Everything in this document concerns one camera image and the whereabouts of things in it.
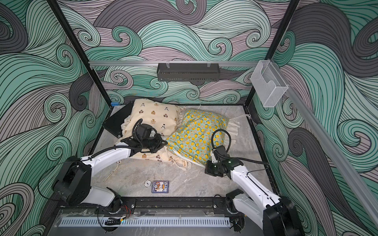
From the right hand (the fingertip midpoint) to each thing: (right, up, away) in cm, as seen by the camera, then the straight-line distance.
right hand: (204, 170), depth 82 cm
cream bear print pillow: (-25, +31, +15) cm, 42 cm away
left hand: (-21, +17, +2) cm, 27 cm away
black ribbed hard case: (-61, +26, +18) cm, 69 cm away
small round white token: (-32, -7, -1) cm, 33 cm away
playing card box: (-25, -7, -4) cm, 26 cm away
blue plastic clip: (-71, +42, +41) cm, 92 cm away
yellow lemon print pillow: (-7, +17, +10) cm, 21 cm away
